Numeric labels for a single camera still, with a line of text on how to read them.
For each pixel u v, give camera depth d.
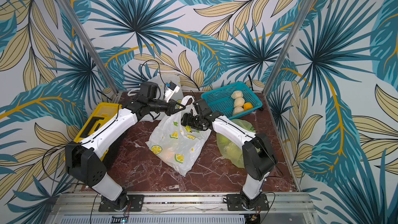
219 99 1.13
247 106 1.05
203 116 0.67
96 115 0.84
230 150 0.82
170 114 0.68
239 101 1.07
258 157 0.46
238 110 1.03
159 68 1.10
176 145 0.84
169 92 0.69
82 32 0.85
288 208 0.74
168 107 0.67
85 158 0.42
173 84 0.69
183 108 0.75
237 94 1.13
